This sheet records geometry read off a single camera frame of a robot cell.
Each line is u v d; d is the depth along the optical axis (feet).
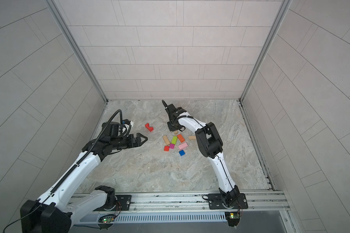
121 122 2.23
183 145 3.00
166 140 3.08
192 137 3.10
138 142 2.19
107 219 2.10
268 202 2.37
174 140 3.08
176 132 3.14
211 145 1.88
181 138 3.09
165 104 2.89
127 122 2.31
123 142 2.12
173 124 2.40
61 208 1.30
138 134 2.23
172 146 3.01
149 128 3.25
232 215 2.27
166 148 2.98
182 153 2.91
